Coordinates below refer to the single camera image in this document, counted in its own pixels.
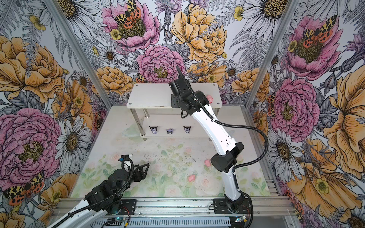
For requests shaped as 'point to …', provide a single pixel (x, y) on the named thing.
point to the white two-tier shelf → (150, 104)
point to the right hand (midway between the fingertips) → (179, 103)
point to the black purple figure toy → (187, 129)
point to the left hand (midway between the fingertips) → (143, 169)
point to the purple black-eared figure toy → (154, 129)
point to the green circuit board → (119, 219)
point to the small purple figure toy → (169, 131)
